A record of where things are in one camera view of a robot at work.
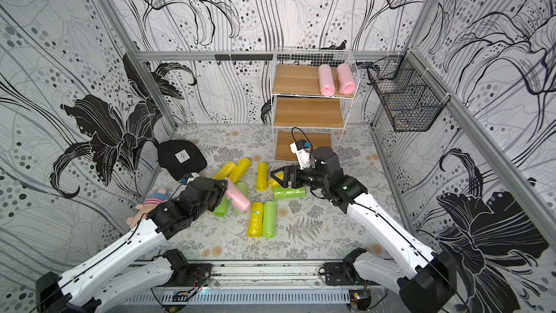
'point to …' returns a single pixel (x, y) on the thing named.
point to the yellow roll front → (255, 223)
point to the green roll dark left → (222, 208)
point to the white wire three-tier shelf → (300, 109)
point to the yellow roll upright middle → (262, 176)
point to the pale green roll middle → (244, 188)
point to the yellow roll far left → (224, 171)
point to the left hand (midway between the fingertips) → (232, 187)
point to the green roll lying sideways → (280, 192)
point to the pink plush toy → (150, 201)
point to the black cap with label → (179, 158)
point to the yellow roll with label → (273, 183)
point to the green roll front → (269, 219)
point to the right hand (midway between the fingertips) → (281, 171)
